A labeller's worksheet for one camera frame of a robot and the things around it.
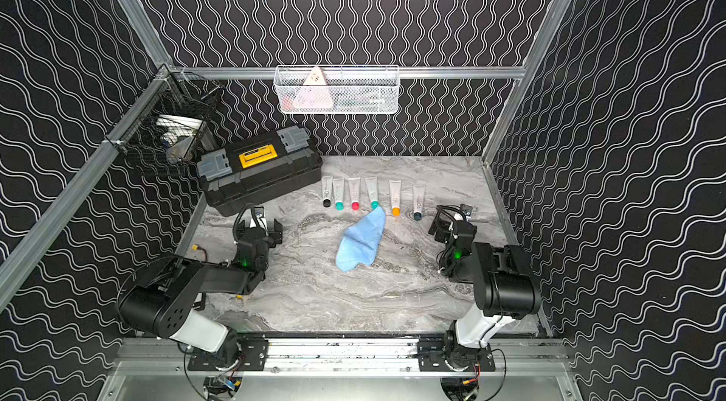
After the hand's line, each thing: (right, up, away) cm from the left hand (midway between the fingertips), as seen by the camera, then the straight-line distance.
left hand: (257, 218), depth 91 cm
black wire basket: (-31, +29, 0) cm, 42 cm away
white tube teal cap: (+38, +9, +17) cm, 42 cm away
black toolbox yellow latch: (-2, +16, +4) cm, 16 cm away
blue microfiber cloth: (+34, -8, +2) cm, 35 cm away
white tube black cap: (+20, +10, +19) cm, 29 cm away
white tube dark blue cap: (+55, +5, +15) cm, 57 cm away
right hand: (+64, -1, +5) cm, 65 cm away
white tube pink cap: (+31, +8, +18) cm, 37 cm away
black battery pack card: (-22, -10, +4) cm, 24 cm away
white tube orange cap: (+46, +6, +15) cm, 49 cm away
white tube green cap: (+24, +9, +19) cm, 32 cm away
